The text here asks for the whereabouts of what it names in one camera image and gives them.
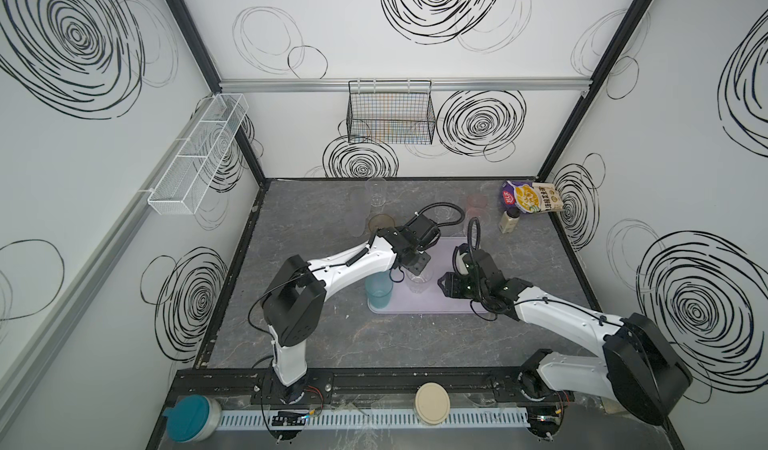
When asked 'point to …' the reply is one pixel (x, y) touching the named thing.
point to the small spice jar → (509, 220)
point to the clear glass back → (377, 190)
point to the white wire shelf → (183, 182)
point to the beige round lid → (432, 403)
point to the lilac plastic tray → (434, 301)
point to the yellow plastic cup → (379, 221)
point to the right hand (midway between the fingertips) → (439, 285)
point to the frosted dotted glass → (358, 206)
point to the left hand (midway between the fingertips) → (418, 256)
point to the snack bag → (531, 197)
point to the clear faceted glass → (418, 283)
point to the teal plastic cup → (379, 289)
